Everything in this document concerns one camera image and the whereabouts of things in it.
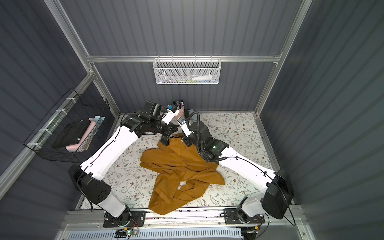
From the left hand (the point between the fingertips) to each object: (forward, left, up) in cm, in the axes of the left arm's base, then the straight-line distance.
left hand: (178, 129), depth 74 cm
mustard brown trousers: (-14, -3, -24) cm, 28 cm away
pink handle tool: (+1, +42, +3) cm, 42 cm away
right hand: (0, -3, +1) cm, 3 cm away
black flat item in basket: (-5, +48, +4) cm, 49 cm away
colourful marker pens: (+36, +3, -14) cm, 39 cm away
